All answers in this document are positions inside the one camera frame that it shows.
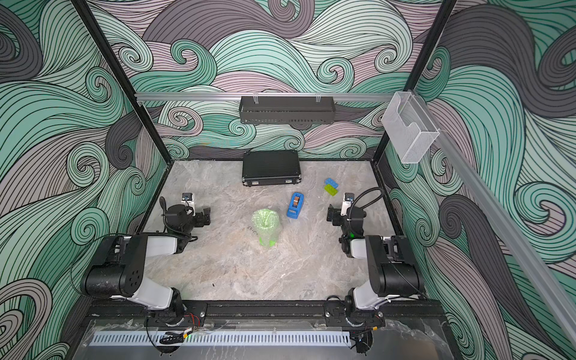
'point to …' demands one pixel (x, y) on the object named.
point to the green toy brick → (331, 190)
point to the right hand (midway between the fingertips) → (340, 205)
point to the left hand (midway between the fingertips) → (196, 206)
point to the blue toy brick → (329, 181)
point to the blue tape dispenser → (295, 205)
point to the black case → (271, 168)
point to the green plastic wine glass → (266, 222)
